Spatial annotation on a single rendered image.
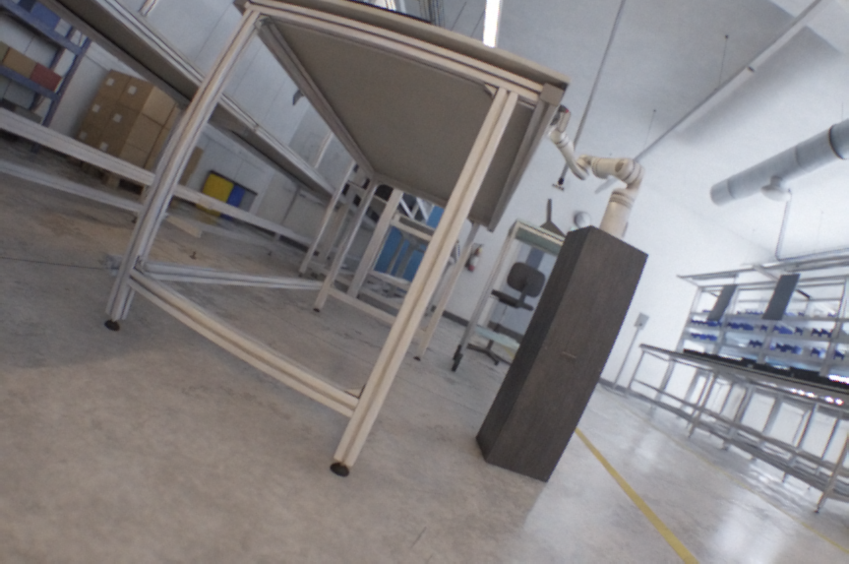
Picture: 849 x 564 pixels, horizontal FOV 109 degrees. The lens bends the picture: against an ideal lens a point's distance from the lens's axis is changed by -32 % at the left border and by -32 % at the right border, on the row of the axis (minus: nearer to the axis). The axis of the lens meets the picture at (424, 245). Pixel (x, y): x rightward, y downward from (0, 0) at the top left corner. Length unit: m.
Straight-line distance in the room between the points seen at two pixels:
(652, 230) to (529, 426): 7.58
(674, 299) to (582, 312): 7.54
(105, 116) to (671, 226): 8.96
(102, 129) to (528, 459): 4.41
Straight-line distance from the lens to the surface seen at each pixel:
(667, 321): 8.93
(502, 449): 1.51
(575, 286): 1.47
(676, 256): 9.04
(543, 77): 1.03
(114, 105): 4.75
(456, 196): 0.92
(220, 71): 1.21
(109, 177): 4.46
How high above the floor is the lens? 0.47
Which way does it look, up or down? 4 degrees up
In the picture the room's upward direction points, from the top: 24 degrees clockwise
